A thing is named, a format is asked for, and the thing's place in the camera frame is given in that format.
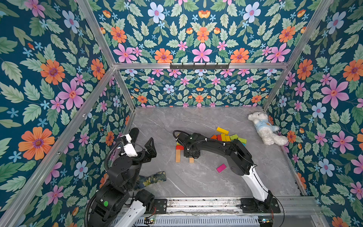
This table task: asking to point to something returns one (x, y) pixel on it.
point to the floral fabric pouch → (142, 181)
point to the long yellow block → (178, 144)
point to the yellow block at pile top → (222, 130)
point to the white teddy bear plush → (266, 130)
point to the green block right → (242, 140)
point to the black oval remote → (133, 133)
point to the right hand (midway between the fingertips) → (191, 152)
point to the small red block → (179, 147)
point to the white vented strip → (198, 221)
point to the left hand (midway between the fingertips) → (147, 141)
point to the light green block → (234, 137)
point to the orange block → (214, 137)
